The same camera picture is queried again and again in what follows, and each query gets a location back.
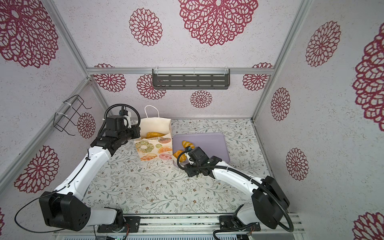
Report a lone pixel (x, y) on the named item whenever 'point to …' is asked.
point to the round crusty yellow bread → (149, 135)
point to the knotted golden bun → (182, 157)
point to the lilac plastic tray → (212, 144)
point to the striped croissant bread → (186, 144)
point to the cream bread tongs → (189, 158)
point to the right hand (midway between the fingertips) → (188, 166)
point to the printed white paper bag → (155, 149)
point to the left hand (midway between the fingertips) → (140, 130)
